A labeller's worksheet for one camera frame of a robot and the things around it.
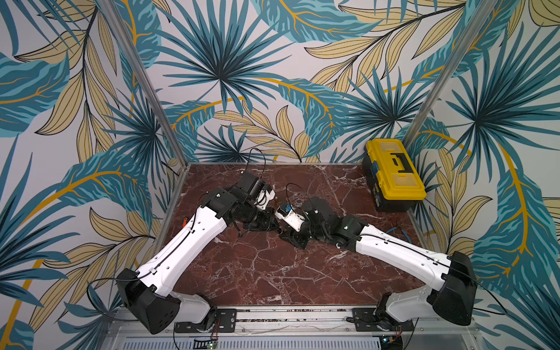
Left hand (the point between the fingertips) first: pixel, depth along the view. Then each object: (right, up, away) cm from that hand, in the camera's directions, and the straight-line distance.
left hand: (275, 230), depth 69 cm
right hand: (+3, -1, +5) cm, 6 cm away
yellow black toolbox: (+49, +18, +24) cm, 58 cm away
